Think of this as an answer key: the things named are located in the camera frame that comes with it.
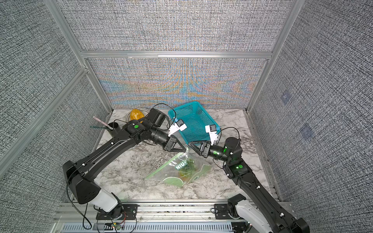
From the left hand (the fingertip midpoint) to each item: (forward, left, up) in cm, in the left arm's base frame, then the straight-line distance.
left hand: (186, 149), depth 64 cm
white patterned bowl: (+51, +30, -28) cm, 66 cm away
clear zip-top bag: (-6, +3, -6) cm, 9 cm away
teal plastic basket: (+42, -10, -29) cm, 52 cm away
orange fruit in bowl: (+43, +35, -23) cm, 60 cm away
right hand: (+3, -2, +1) cm, 4 cm away
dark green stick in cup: (+27, +54, -16) cm, 63 cm away
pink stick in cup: (+32, +53, -17) cm, 64 cm away
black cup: (+29, +47, -24) cm, 60 cm away
